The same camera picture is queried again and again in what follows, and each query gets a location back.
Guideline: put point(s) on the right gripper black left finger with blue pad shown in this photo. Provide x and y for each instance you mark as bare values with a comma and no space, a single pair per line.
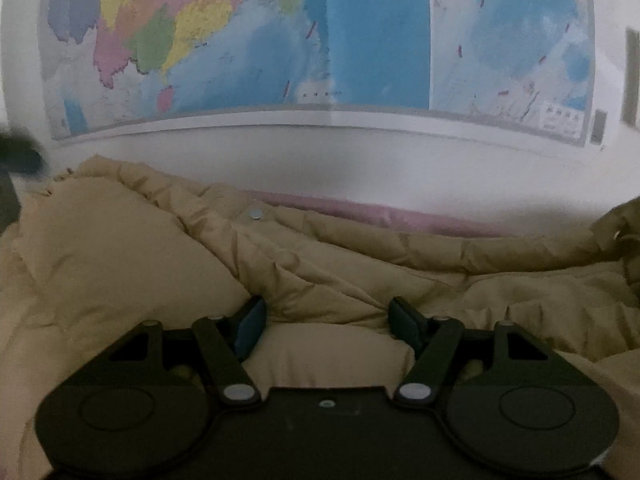
222,345

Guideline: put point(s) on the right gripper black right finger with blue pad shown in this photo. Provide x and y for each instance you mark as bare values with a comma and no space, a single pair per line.
434,342

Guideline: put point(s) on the colourful wall map poster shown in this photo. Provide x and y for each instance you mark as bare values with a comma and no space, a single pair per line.
525,65

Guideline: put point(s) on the tan puffer down jacket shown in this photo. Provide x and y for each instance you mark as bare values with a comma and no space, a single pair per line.
110,244

